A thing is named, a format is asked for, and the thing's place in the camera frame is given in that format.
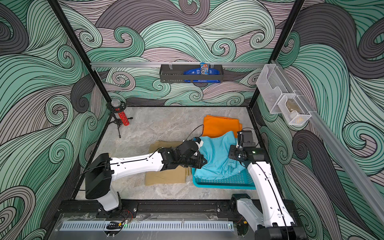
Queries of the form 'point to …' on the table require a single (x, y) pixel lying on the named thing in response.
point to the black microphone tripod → (117, 105)
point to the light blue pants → (215, 149)
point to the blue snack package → (212, 71)
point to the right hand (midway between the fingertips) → (237, 153)
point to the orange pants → (217, 126)
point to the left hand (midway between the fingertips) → (208, 161)
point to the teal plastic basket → (243, 180)
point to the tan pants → (174, 175)
